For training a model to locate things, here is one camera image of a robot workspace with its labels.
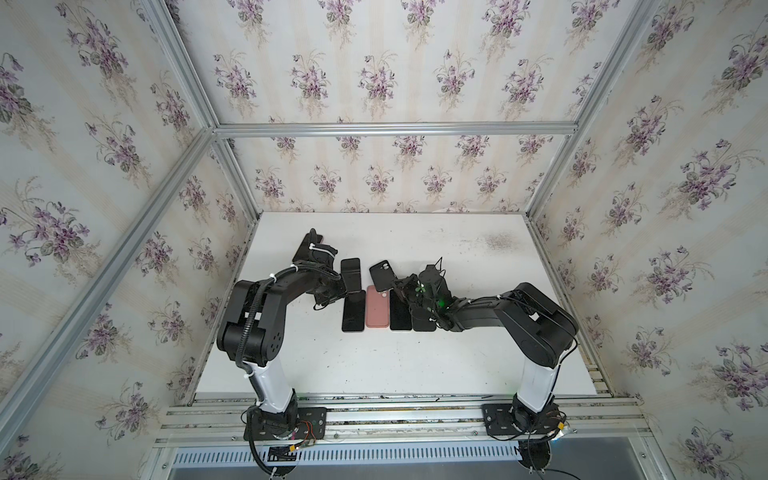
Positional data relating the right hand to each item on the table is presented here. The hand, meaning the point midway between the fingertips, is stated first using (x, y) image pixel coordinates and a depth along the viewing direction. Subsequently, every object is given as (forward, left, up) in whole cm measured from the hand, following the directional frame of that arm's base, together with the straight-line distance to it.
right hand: (384, 283), depth 90 cm
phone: (-4, +10, -8) cm, 13 cm away
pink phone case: (-4, +3, -7) cm, 9 cm away
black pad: (-5, -5, -9) cm, 12 cm away
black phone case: (+7, 0, -6) cm, 9 cm away
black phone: (+10, +12, -7) cm, 17 cm away
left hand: (+1, +14, -7) cm, 16 cm away
